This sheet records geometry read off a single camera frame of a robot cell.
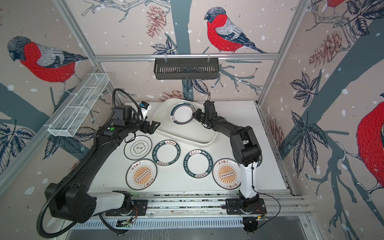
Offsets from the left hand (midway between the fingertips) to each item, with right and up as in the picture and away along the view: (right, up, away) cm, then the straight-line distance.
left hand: (151, 119), depth 78 cm
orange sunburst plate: (-8, -33, +7) cm, 34 cm away
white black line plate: (-14, -20, +17) cm, 30 cm away
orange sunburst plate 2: (+42, -32, +7) cm, 53 cm away
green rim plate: (+5, -22, +15) cm, 27 cm away
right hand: (+21, +3, +20) cm, 29 cm away
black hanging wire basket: (+5, +36, +29) cm, 47 cm away
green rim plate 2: (+25, -27, +10) cm, 38 cm away
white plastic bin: (+22, -10, +22) cm, 33 cm away
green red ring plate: (+14, +3, +23) cm, 27 cm away
